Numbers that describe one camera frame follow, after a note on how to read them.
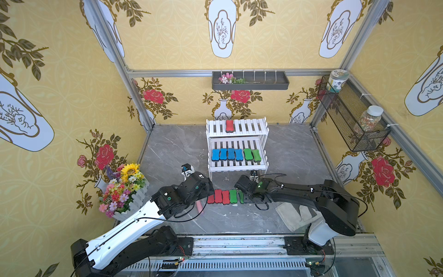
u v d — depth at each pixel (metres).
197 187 0.54
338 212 0.44
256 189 0.63
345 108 0.90
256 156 0.88
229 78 0.88
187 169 0.66
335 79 0.86
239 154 0.88
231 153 0.88
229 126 0.82
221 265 0.70
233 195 0.88
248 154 0.88
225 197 0.87
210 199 0.86
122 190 0.73
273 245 0.75
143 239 0.58
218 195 0.88
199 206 0.84
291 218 0.81
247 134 0.80
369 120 0.65
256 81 0.91
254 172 0.80
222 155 0.88
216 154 0.90
